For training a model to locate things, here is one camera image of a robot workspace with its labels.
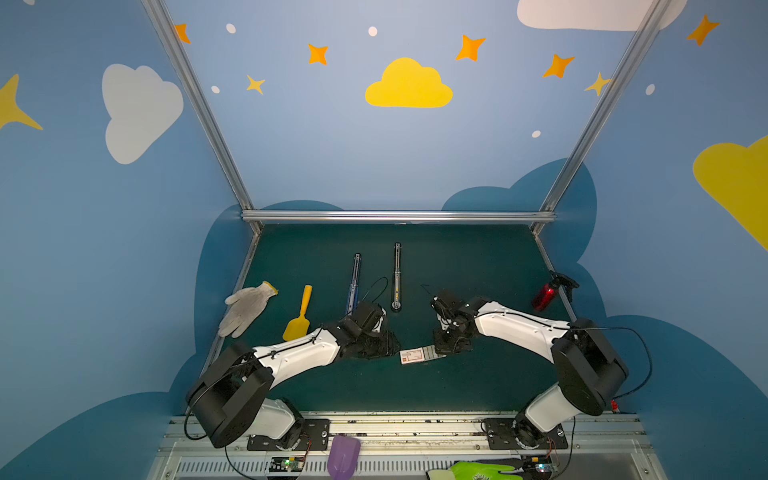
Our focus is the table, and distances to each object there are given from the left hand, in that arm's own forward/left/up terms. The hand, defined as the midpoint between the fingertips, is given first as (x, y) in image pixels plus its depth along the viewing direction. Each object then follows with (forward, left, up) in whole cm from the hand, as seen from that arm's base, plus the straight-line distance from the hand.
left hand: (400, 350), depth 83 cm
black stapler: (+18, 0, -6) cm, 19 cm away
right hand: (+2, -12, -3) cm, 13 cm away
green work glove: (-27, -16, -4) cm, 31 cm away
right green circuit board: (-25, -34, -6) cm, 43 cm away
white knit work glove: (+17, +51, -6) cm, 54 cm away
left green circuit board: (-26, +28, -6) cm, 38 cm away
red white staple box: (0, -6, -5) cm, 7 cm away
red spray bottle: (+18, -46, +4) cm, 49 cm away
